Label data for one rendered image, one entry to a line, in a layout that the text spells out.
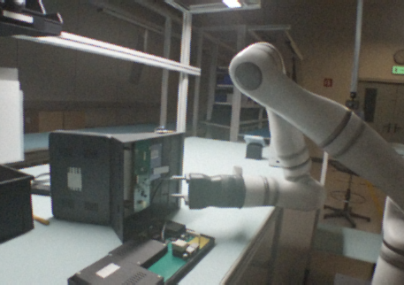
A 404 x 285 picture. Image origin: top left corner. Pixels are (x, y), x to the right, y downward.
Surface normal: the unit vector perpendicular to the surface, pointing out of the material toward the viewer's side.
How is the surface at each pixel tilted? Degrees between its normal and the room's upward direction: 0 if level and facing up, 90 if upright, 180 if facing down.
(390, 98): 90
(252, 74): 110
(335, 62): 90
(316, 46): 90
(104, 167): 90
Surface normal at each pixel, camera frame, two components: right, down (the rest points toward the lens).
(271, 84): -0.36, 0.41
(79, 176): -0.08, 0.15
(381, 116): -0.44, 0.11
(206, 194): 0.20, 0.16
